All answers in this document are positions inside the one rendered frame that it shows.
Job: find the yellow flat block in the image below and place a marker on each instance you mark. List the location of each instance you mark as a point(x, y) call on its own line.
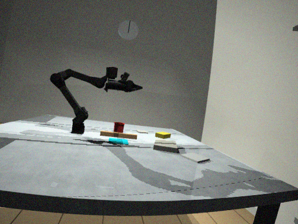
point(163, 135)

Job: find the tan flat bar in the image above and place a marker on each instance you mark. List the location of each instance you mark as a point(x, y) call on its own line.
point(120, 135)

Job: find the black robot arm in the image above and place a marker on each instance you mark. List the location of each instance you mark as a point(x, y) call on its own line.
point(58, 79)

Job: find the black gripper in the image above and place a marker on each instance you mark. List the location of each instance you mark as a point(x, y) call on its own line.
point(129, 86)

